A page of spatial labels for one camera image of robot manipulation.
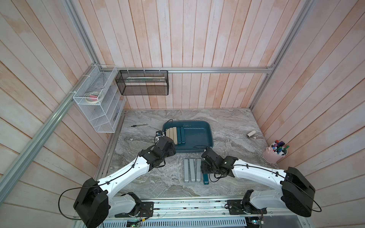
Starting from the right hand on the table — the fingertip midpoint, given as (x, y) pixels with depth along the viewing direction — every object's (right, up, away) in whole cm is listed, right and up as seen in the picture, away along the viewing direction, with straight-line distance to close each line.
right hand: (203, 166), depth 85 cm
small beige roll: (+38, +19, +16) cm, 45 cm away
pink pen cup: (+43, +9, -2) cm, 44 cm away
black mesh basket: (-42, +57, +18) cm, 73 cm away
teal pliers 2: (+1, -6, -4) cm, 7 cm away
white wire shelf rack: (-57, +31, -7) cm, 65 cm away
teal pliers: (-15, +17, +13) cm, 26 cm away
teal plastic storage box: (0, +18, +16) cm, 24 cm away
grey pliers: (-7, -4, -2) cm, 8 cm away
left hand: (-21, +11, -2) cm, 23 cm away
